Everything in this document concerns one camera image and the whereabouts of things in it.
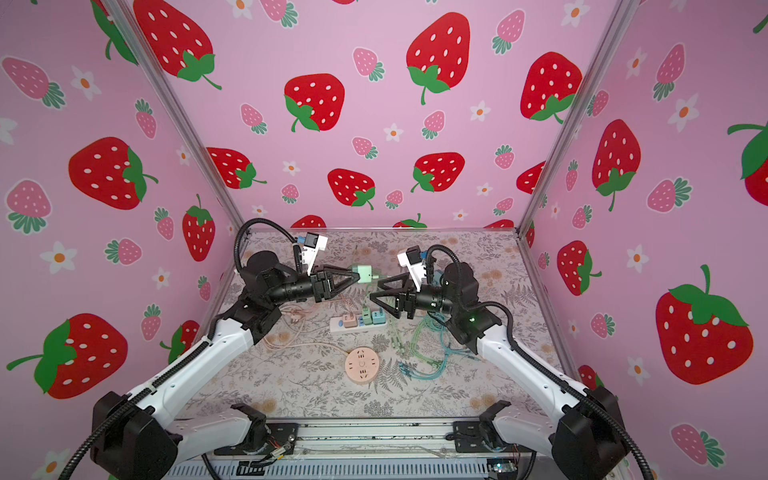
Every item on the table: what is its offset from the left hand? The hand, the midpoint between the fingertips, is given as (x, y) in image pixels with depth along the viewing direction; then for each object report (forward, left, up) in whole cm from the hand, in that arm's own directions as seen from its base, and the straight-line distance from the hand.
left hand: (357, 278), depth 65 cm
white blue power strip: (+5, +10, -32) cm, 34 cm away
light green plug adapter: (+1, -2, +1) cm, 2 cm away
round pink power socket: (-8, +1, -31) cm, 32 cm away
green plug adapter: (+5, 0, -26) cm, 27 cm away
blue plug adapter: (+5, -4, -27) cm, 27 cm away
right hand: (-2, -4, -3) cm, 5 cm away
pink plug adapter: (+4, +5, -27) cm, 28 cm away
